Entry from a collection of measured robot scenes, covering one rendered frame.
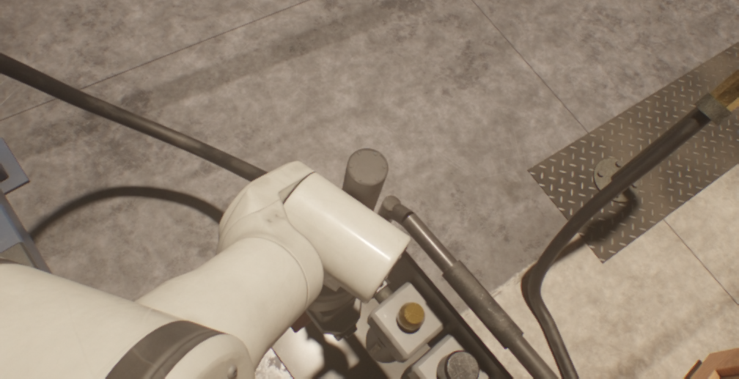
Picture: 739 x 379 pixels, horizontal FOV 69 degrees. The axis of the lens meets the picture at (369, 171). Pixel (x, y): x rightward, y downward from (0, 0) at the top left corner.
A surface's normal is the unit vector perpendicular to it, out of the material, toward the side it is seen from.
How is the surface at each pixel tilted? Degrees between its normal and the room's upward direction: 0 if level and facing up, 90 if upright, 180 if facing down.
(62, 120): 0
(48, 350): 25
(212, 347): 53
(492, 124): 0
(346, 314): 0
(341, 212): 11
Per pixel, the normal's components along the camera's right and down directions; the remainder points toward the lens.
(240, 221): -0.61, -0.42
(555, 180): 0.13, -0.44
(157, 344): 0.08, -0.92
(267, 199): 0.46, -0.79
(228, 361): 0.93, 0.20
